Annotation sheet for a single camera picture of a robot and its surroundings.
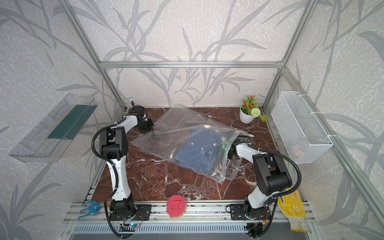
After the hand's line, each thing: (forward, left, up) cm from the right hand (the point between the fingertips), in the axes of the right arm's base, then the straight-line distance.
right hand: (215, 152), depth 94 cm
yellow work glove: (-31, -38, -2) cm, 49 cm away
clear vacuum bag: (+12, +34, -1) cm, 37 cm away
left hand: (+21, +44, 0) cm, 49 cm away
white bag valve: (+12, +5, +12) cm, 18 cm away
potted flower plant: (+25, -24, +13) cm, 37 cm away
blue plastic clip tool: (-30, +63, +1) cm, 70 cm away
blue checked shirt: (+1, +10, +3) cm, 11 cm away
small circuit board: (-38, +45, -4) cm, 59 cm away
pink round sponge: (-30, +22, +2) cm, 37 cm away
